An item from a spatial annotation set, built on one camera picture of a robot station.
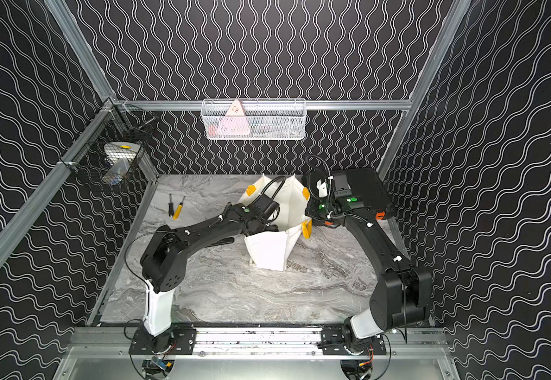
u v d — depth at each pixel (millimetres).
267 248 782
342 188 642
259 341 760
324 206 712
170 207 1090
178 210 1065
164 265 506
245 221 655
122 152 800
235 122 898
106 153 818
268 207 735
